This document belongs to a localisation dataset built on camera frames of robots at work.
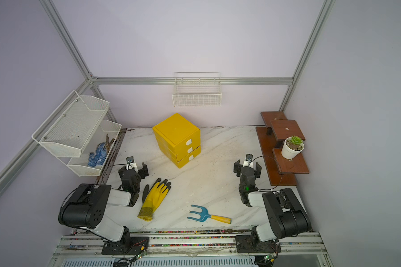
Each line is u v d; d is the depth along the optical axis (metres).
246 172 0.70
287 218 0.44
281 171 0.80
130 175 0.72
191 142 0.90
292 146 0.80
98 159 0.87
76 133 0.78
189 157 0.98
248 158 0.77
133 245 0.73
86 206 0.46
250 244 0.73
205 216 0.82
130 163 0.78
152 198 0.86
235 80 1.95
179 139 0.86
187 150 0.93
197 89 0.95
